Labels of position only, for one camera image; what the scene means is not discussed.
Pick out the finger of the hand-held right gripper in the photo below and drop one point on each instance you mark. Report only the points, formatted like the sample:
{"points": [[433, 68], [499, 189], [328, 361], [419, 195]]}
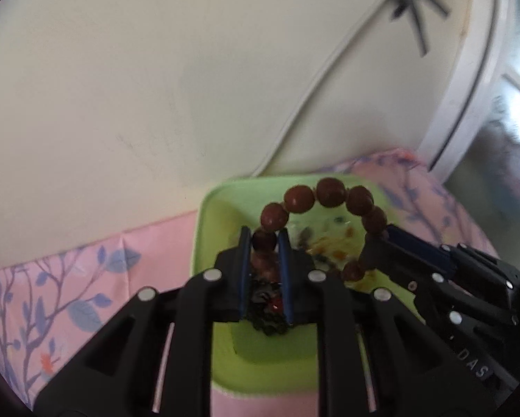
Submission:
{"points": [[394, 265], [416, 245]]}

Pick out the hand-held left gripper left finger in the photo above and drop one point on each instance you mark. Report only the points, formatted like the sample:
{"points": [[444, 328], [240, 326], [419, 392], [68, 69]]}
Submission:
{"points": [[244, 269]]}

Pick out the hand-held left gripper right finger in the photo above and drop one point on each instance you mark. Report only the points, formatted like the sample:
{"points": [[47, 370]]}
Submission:
{"points": [[284, 269]]}

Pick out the green plastic basin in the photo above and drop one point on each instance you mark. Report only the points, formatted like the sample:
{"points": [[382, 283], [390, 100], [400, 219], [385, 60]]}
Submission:
{"points": [[264, 356]]}

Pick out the pink printed bedsheet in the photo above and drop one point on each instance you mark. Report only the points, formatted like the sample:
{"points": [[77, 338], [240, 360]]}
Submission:
{"points": [[47, 278]]}

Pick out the white window frame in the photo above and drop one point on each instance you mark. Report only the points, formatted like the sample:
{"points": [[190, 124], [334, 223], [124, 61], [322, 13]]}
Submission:
{"points": [[468, 74]]}

